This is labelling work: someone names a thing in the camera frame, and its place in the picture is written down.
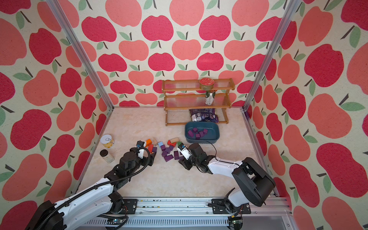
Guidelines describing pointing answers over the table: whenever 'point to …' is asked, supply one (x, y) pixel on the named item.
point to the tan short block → (174, 140)
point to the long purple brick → (168, 157)
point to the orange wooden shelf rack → (181, 96)
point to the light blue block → (160, 143)
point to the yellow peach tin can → (107, 141)
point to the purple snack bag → (204, 115)
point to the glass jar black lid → (104, 153)
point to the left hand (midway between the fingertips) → (149, 151)
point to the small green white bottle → (210, 96)
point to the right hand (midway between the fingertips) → (182, 160)
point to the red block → (173, 144)
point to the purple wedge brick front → (190, 133)
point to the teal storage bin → (202, 132)
